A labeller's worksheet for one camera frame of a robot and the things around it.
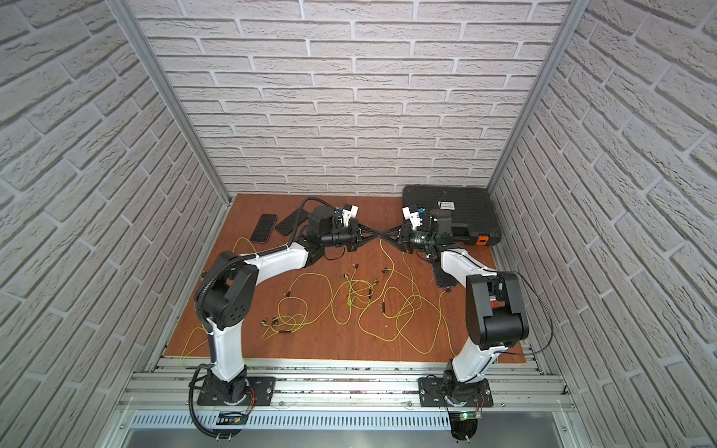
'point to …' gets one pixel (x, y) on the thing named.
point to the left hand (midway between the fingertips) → (385, 232)
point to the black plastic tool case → (475, 219)
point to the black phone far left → (264, 228)
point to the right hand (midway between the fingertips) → (385, 236)
